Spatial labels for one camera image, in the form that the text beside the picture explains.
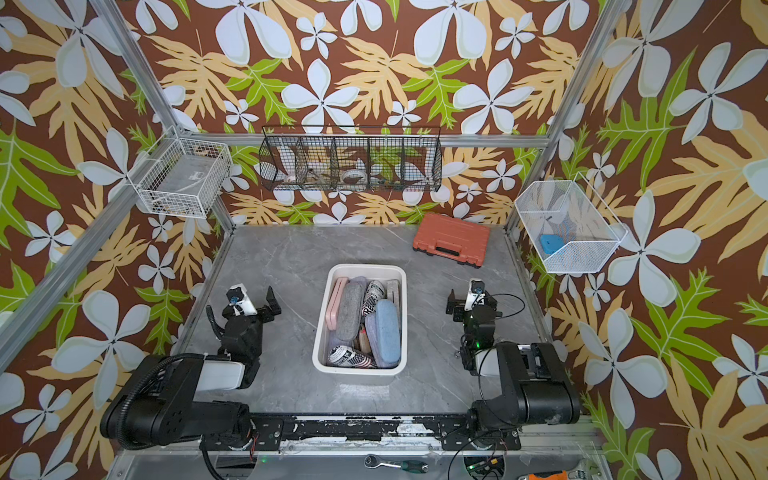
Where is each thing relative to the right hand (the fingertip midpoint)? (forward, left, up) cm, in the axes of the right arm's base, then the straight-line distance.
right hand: (468, 290), depth 91 cm
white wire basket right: (+10, -27, +17) cm, 34 cm away
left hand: (-2, +64, +4) cm, 64 cm away
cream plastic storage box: (-14, +32, +7) cm, 36 cm away
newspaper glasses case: (-3, +29, +5) cm, 29 cm away
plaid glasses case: (-18, +31, +2) cm, 36 cm away
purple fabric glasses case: (-16, +29, +8) cm, 34 cm away
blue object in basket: (+4, -20, +17) cm, 26 cm away
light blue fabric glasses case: (-17, +25, +8) cm, 32 cm away
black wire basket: (+37, +37, +23) cm, 57 cm away
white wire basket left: (+22, +84, +27) cm, 91 cm away
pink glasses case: (-13, +40, +8) cm, 43 cm away
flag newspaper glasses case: (-23, +35, +7) cm, 43 cm away
